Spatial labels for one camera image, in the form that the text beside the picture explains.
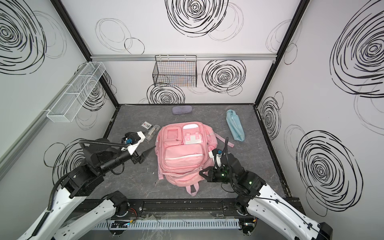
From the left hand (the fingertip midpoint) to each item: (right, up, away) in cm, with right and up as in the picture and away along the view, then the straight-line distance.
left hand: (149, 139), depth 62 cm
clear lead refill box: (-15, +3, +44) cm, 47 cm away
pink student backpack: (+13, -10, +24) cm, 29 cm away
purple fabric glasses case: (+9, +15, +50) cm, 53 cm away
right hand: (+20, -18, +6) cm, 28 cm away
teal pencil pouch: (+48, +4, +42) cm, 64 cm away
